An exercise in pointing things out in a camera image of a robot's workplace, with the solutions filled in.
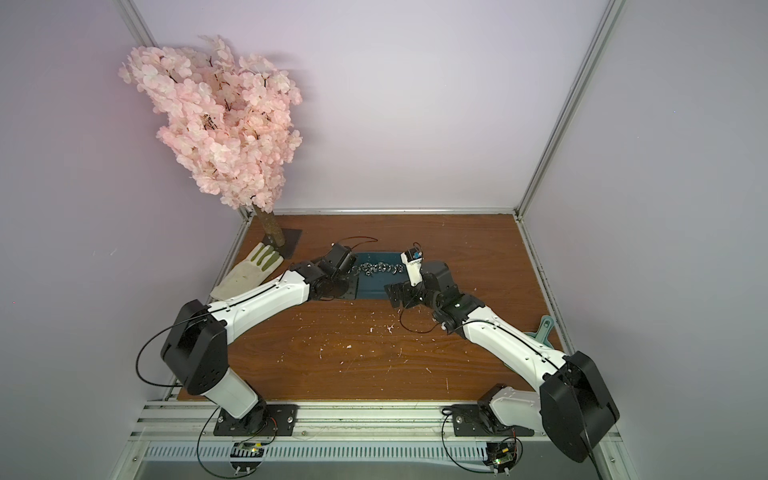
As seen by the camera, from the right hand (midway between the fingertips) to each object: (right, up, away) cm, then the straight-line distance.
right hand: (399, 277), depth 81 cm
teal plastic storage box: (-7, -2, -1) cm, 8 cm away
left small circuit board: (-38, -41, -9) cm, 57 cm away
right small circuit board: (+24, -42, -10) cm, 50 cm away
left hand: (-12, -4, +7) cm, 15 cm away
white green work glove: (-49, +2, +24) cm, 55 cm away
